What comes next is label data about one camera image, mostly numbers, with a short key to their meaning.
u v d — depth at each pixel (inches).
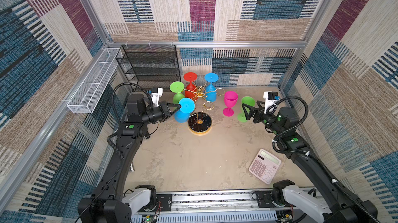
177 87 31.4
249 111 26.2
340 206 15.5
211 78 32.9
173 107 27.0
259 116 25.9
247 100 37.0
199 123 39.1
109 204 15.1
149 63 42.5
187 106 28.0
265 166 32.5
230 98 38.6
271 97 24.9
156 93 25.9
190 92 31.2
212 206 28.7
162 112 24.3
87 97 36.2
